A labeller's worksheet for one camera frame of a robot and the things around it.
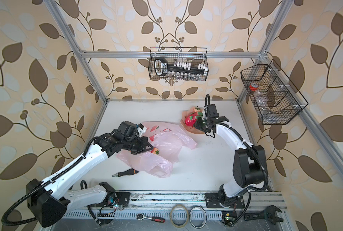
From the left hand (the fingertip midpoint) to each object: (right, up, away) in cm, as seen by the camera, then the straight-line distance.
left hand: (155, 147), depth 73 cm
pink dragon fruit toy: (+21, +13, +23) cm, 34 cm away
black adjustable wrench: (+56, -32, -4) cm, 65 cm away
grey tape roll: (+17, -30, -6) cm, 36 cm away
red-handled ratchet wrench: (-6, -33, -3) cm, 34 cm away
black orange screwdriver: (-15, -16, +9) cm, 24 cm away
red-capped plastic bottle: (+57, +23, +1) cm, 61 cm away
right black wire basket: (+63, +25, +2) cm, 68 cm away
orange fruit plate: (+21, +7, +20) cm, 30 cm away
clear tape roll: (+8, -35, -2) cm, 36 cm away
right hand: (+23, +9, +16) cm, 30 cm away
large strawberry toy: (-2, -6, +15) cm, 16 cm away
